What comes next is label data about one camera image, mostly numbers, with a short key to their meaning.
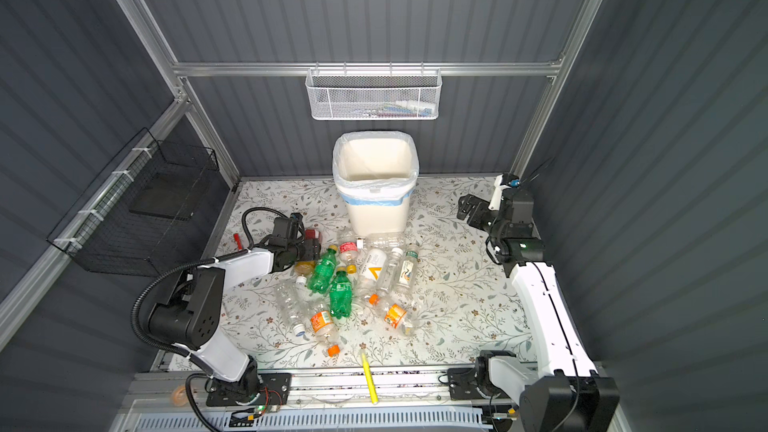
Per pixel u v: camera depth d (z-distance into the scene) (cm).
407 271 89
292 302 86
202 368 54
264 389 72
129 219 72
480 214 68
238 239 102
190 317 46
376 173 105
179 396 74
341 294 87
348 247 94
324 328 79
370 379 75
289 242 77
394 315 81
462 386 74
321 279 90
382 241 97
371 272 88
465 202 71
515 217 56
